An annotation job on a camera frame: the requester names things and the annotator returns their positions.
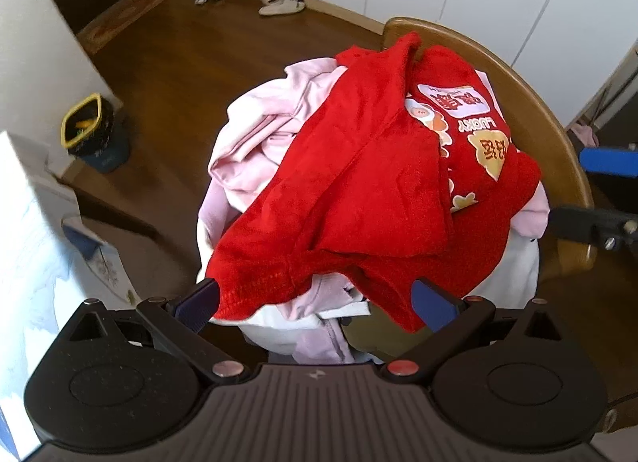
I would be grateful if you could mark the patterned brown doormat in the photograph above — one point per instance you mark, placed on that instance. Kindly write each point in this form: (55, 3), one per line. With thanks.
(129, 13)

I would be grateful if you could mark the blue trash bin yellow rim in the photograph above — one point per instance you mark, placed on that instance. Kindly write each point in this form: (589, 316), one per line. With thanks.
(99, 143)

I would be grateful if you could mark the red printed t-shirt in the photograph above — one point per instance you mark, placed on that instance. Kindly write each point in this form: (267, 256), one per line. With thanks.
(349, 168)

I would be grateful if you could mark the olive garment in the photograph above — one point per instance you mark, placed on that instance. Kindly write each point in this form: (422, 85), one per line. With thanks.
(379, 337)

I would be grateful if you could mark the pink zip garment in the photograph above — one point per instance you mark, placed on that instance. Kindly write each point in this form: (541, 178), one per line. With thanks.
(324, 322)

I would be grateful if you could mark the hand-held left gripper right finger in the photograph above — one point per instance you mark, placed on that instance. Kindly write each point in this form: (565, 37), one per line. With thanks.
(433, 305)

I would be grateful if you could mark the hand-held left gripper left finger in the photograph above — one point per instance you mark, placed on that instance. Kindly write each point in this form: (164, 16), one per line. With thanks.
(199, 305)

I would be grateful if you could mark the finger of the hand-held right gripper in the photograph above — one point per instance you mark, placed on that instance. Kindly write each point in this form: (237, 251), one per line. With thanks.
(608, 160)
(578, 223)

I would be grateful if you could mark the pink cloth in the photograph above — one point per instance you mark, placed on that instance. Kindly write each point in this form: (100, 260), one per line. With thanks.
(584, 135)

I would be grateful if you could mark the light pink garment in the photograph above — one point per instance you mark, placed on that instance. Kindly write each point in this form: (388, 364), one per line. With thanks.
(259, 133)

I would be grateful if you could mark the wooden chair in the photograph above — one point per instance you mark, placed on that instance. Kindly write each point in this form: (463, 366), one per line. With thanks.
(548, 133)

